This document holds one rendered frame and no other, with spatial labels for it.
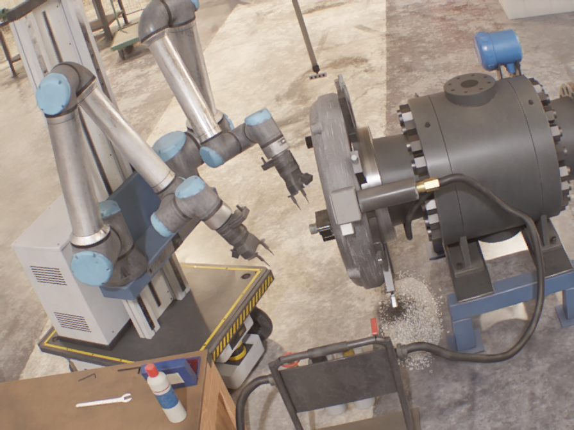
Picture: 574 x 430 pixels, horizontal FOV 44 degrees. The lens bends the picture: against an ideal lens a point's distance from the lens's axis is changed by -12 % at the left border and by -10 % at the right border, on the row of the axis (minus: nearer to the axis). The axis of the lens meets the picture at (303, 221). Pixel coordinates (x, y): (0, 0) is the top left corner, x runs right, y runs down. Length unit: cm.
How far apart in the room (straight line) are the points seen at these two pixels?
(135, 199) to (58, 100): 82
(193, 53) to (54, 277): 104
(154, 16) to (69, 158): 66
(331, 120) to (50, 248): 116
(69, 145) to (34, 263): 90
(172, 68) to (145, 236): 67
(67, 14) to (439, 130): 144
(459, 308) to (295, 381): 75
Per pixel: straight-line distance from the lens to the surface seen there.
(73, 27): 286
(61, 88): 229
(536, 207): 292
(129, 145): 249
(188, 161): 300
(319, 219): 297
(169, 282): 327
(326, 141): 273
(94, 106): 246
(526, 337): 268
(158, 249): 287
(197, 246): 430
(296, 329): 344
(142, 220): 303
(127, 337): 323
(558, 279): 297
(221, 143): 274
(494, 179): 279
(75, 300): 311
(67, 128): 235
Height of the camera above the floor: 205
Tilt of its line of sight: 29 degrees down
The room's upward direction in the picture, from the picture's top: 18 degrees counter-clockwise
